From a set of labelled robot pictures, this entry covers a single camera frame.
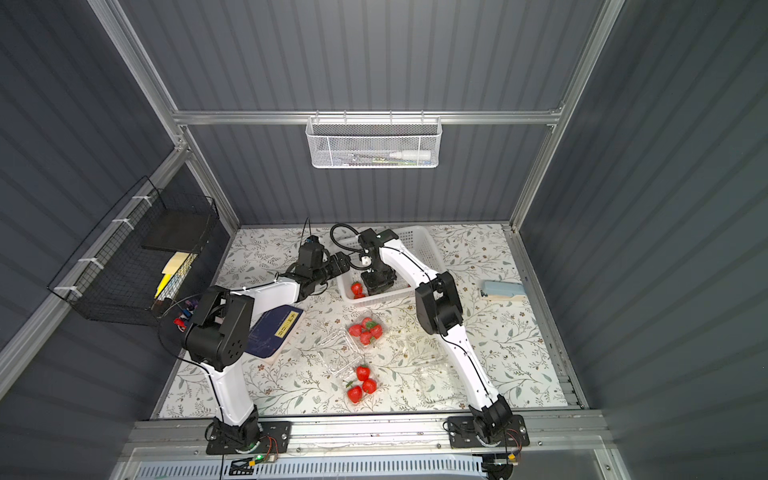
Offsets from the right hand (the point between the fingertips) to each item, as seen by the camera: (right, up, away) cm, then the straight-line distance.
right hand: (378, 290), depth 99 cm
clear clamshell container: (-7, -23, -17) cm, 29 cm away
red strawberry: (-6, -11, -10) cm, 16 cm away
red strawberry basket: (-3, -20, -18) cm, 27 cm away
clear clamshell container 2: (-6, -9, -6) cm, 12 cm away
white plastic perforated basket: (+15, +17, +7) cm, 23 cm away
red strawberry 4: (-3, -13, -12) cm, 18 cm away
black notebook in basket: (-55, +19, -17) cm, 61 cm away
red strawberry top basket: (-7, 0, 0) cm, 7 cm away
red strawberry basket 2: (-1, -23, -20) cm, 31 cm away
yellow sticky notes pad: (-50, +8, -26) cm, 57 cm away
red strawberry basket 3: (-5, -25, -20) cm, 33 cm away
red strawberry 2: (-3, -9, -8) cm, 13 cm away
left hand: (-10, +9, -2) cm, 14 cm away
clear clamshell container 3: (+14, -21, -15) cm, 29 cm away
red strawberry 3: (0, -11, -10) cm, 15 cm away
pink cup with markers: (-52, -6, -20) cm, 56 cm away
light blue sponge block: (+41, +1, -2) cm, 41 cm away
